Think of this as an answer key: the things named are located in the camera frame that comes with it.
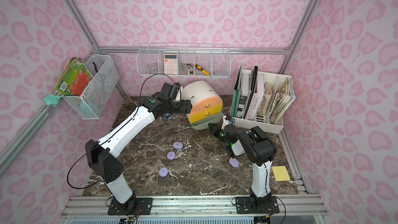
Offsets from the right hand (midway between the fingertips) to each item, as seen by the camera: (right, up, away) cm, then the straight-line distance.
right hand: (207, 124), depth 95 cm
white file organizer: (+30, +15, -7) cm, 34 cm away
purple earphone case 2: (-21, -17, -7) cm, 28 cm away
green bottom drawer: (-4, +2, -2) cm, 4 cm away
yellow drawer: (-1, +7, -4) cm, 9 cm away
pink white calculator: (-23, +37, 0) cm, 43 cm away
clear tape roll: (-34, +33, +2) cm, 48 cm away
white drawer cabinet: (-7, +20, -4) cm, 22 cm away
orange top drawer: (-1, +13, -8) cm, 15 cm away
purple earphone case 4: (+14, -20, -9) cm, 27 cm away
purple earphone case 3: (-24, -24, -13) cm, 36 cm away
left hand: (-12, +13, -13) cm, 22 cm away
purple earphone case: (-18, -12, -3) cm, 22 cm away
